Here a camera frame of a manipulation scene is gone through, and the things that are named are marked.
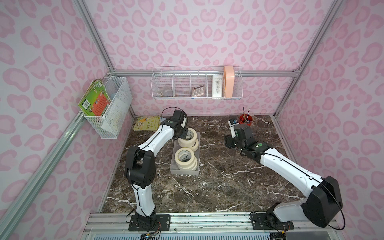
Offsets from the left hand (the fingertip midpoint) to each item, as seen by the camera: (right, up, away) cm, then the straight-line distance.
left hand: (182, 130), depth 95 cm
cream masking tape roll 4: (+6, -22, -9) cm, 24 cm away
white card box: (+22, +27, -2) cm, 35 cm away
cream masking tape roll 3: (+2, -16, -4) cm, 17 cm away
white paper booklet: (-37, +8, -11) cm, 39 cm away
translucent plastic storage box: (-4, -24, -4) cm, 24 cm away
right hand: (+27, -2, -12) cm, 30 cm away
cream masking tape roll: (+5, -6, -4) cm, 9 cm away
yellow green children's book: (-29, +5, +21) cm, 36 cm away
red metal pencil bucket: (+43, +8, +9) cm, 45 cm away
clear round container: (-9, +23, -2) cm, 25 cm away
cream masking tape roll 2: (+9, -10, +3) cm, 14 cm away
